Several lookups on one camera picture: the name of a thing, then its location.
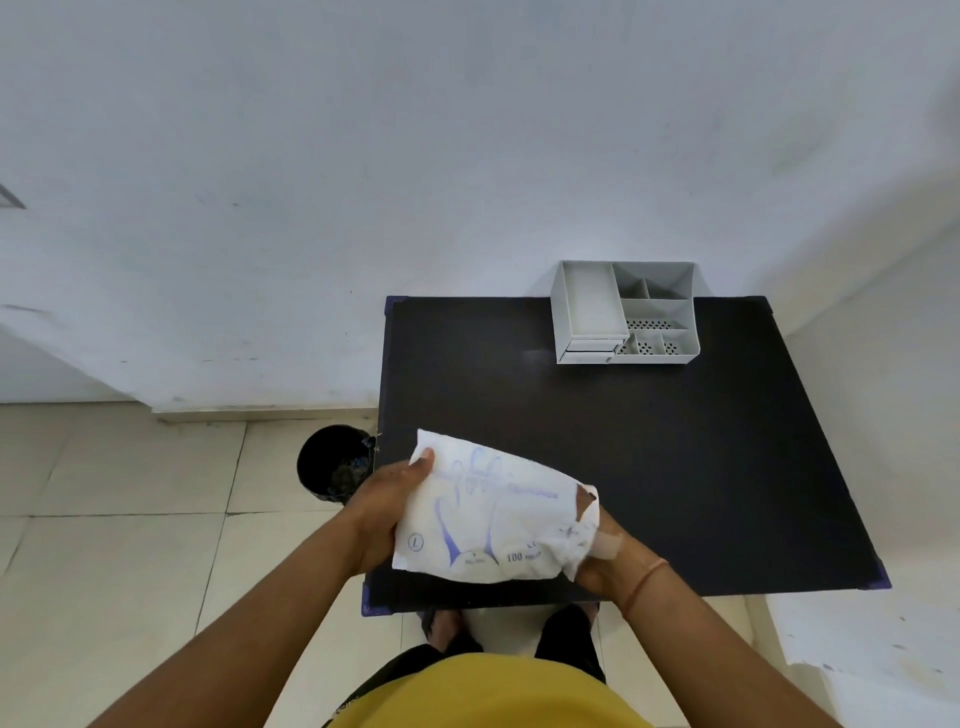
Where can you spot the white door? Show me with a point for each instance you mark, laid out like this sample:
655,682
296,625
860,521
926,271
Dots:
45,375

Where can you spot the white printed plastic packet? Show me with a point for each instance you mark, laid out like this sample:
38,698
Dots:
487,517

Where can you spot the person's right hand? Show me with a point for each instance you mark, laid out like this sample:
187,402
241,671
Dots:
616,570

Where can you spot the person's left hand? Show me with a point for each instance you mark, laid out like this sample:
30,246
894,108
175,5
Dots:
379,514

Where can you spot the grey compartment organizer tray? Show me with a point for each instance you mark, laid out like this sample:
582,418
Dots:
589,307

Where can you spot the yellow shirt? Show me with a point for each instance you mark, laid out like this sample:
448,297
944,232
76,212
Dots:
487,697

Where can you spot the black round trash bin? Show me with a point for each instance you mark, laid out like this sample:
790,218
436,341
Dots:
326,465

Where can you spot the black trousers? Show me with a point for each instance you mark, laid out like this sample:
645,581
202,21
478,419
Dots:
566,637

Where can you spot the dark sandal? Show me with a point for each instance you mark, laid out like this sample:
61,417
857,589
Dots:
441,622

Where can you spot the person's right forearm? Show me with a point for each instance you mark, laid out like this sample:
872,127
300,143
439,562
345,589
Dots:
712,660

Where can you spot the person's left forearm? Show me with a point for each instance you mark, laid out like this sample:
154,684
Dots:
255,637

